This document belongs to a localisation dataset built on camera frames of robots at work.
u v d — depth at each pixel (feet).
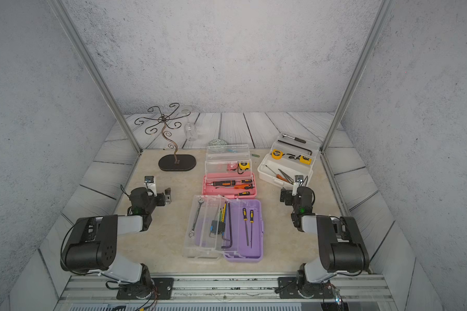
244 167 3.33
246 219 2.99
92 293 2.41
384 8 2.30
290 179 3.44
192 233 2.53
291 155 3.54
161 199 2.81
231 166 3.33
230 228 2.65
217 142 3.97
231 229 2.65
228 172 3.33
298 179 2.67
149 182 2.69
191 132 3.50
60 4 2.28
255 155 3.87
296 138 3.64
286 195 2.84
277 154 3.53
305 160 3.41
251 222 2.96
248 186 3.33
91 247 1.48
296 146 3.54
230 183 3.33
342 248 1.49
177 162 3.73
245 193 3.27
